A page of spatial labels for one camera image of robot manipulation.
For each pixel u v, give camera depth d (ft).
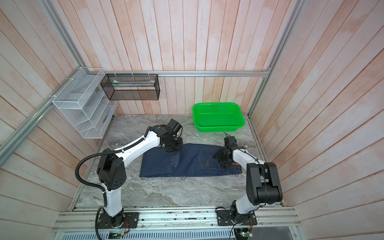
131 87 3.46
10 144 1.72
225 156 2.36
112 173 1.58
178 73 3.14
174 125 2.31
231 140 2.52
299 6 2.24
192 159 3.09
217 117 3.90
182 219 2.45
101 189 1.73
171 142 2.39
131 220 2.41
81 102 2.30
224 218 2.39
